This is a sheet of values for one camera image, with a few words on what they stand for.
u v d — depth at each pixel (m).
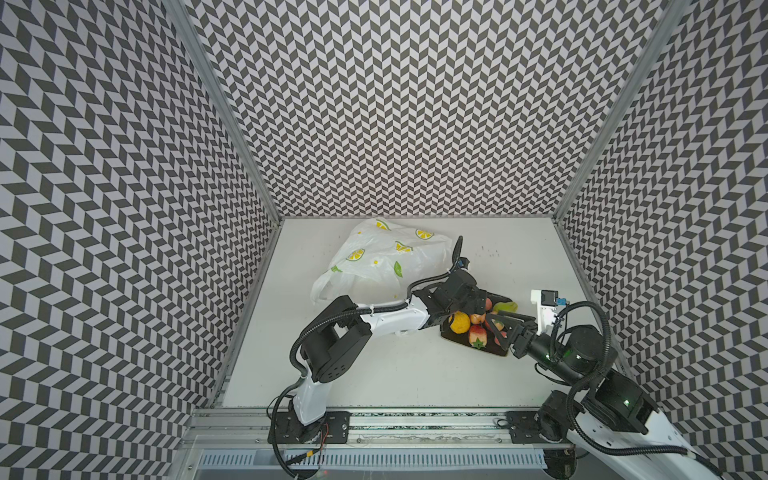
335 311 0.50
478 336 0.82
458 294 0.65
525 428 0.73
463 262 0.78
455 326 0.85
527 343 0.57
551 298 0.57
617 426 0.47
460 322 0.85
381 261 0.89
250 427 0.74
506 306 0.88
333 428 0.72
